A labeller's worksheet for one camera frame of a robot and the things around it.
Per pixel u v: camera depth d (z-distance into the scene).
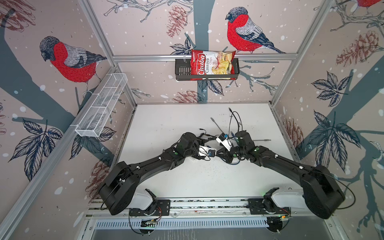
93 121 0.71
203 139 0.85
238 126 1.07
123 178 0.42
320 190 0.42
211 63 0.88
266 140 0.98
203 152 0.69
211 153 0.68
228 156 0.72
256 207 0.73
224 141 0.73
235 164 0.85
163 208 0.73
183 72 0.95
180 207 0.75
